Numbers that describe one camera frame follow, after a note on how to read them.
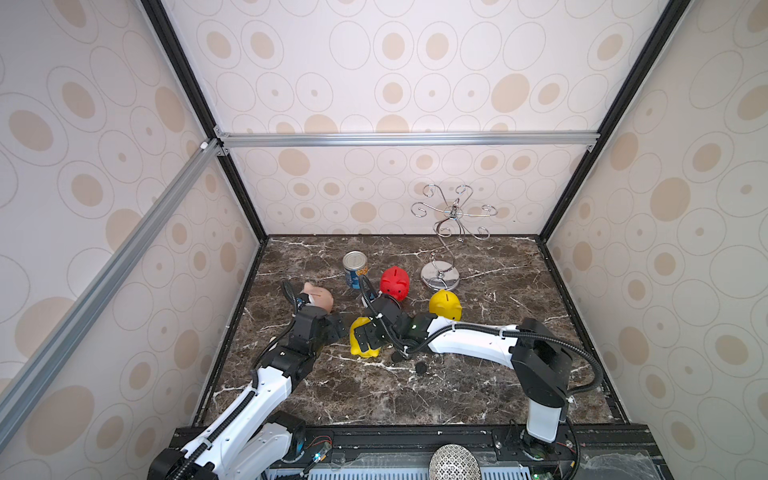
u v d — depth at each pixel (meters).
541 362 0.46
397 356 0.88
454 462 0.70
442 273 1.06
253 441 0.56
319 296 0.92
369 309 0.62
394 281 0.95
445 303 0.90
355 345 0.78
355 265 0.97
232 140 0.91
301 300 0.72
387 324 0.64
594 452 0.74
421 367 0.87
